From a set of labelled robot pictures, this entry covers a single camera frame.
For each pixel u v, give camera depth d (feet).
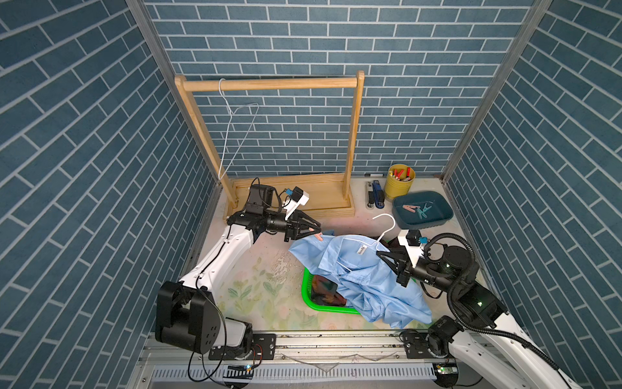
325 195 3.77
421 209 3.55
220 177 3.10
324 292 2.49
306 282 2.58
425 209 3.55
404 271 1.87
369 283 2.22
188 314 1.35
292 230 2.14
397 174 3.47
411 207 3.55
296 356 2.40
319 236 2.31
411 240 1.83
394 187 3.43
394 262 2.08
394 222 3.41
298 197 2.10
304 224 2.18
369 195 3.53
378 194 3.57
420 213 3.47
